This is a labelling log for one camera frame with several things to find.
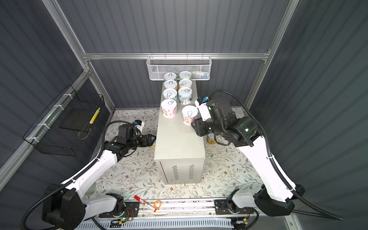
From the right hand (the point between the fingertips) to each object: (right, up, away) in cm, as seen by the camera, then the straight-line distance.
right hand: (196, 123), depth 61 cm
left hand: (-26, -8, +22) cm, 35 cm away
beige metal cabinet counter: (-7, -12, -5) cm, 14 cm away
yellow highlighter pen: (-56, +4, +17) cm, 59 cm away
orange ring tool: (-21, -43, +13) cm, 50 cm away
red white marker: (-27, -42, +14) cm, 52 cm away
